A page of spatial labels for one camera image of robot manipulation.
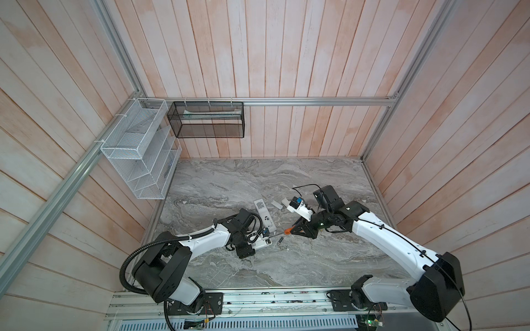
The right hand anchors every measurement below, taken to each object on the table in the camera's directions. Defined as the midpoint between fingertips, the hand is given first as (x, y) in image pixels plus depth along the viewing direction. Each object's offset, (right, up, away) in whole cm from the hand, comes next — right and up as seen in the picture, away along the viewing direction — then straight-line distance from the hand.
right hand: (294, 228), depth 77 cm
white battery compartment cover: (-5, +6, +22) cm, 24 cm away
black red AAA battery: (-4, -8, +13) cm, 16 cm away
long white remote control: (-11, +2, +18) cm, 21 cm away
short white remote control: (-13, -9, +9) cm, 18 cm away
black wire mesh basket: (-40, +49, +27) cm, 69 cm away
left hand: (-19, -11, +10) cm, 24 cm away
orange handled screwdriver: (-3, -1, -1) cm, 3 cm away
